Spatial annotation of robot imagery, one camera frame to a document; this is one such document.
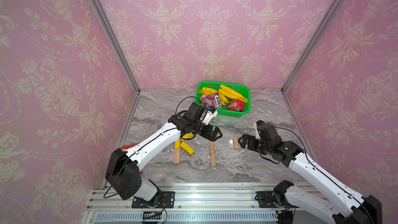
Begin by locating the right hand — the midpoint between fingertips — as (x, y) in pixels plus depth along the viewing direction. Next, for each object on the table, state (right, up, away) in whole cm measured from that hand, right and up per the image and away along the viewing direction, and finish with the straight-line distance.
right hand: (243, 143), depth 79 cm
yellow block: (-27, +7, -14) cm, 31 cm away
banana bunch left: (-17, +29, +31) cm, 46 cm away
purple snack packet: (-14, +23, +27) cm, 37 cm away
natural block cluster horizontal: (-15, -5, +13) cm, 20 cm away
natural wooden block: (-35, -9, +9) cm, 38 cm away
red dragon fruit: (+1, +19, +22) cm, 29 cm away
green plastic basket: (+8, +30, +34) cm, 46 cm away
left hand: (-14, +5, -2) cm, 15 cm away
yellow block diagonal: (-35, -4, +13) cm, 38 cm away
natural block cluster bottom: (-15, -11, +7) cm, 20 cm away
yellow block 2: (-28, -7, +11) cm, 31 cm away
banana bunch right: (-5, +28, +30) cm, 41 cm away
